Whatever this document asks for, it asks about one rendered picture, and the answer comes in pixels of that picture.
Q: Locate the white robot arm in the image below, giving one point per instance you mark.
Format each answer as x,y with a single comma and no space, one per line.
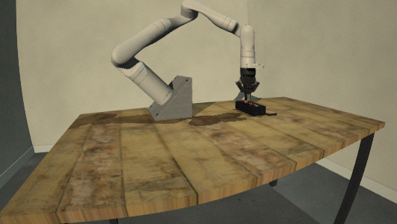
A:
123,59

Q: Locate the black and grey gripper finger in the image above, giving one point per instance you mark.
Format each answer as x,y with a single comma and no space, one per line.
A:
243,88
252,88

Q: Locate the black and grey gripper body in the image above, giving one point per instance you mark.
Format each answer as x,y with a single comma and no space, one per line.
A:
247,74

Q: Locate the black power strip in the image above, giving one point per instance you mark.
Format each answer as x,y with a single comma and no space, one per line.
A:
253,109

